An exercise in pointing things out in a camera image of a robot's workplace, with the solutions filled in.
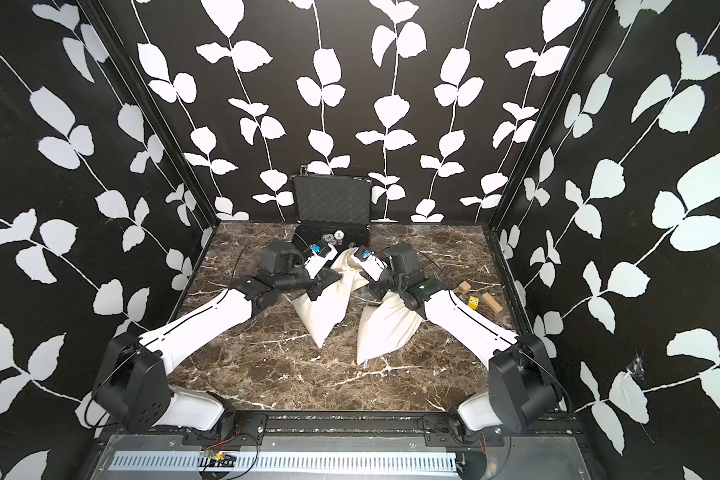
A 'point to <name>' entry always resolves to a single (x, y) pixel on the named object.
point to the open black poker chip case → (332, 207)
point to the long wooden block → (492, 302)
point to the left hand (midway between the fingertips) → (340, 270)
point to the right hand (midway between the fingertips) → (361, 265)
